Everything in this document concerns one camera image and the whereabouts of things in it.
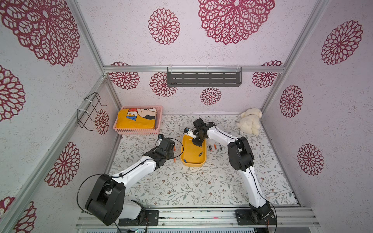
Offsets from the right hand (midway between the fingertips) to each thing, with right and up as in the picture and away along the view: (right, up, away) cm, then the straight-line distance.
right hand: (194, 138), depth 104 cm
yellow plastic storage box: (-3, -9, -7) cm, 12 cm away
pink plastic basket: (-31, +5, +1) cm, 31 cm away
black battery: (+4, -10, -7) cm, 13 cm away
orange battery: (+14, -6, -4) cm, 16 cm away
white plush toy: (+39, +12, -1) cm, 41 cm away
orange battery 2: (-14, -10, -5) cm, 18 cm away
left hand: (-17, -7, -15) cm, 24 cm away
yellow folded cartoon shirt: (-44, +15, +5) cm, 47 cm away
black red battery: (+11, -7, -4) cm, 13 cm away
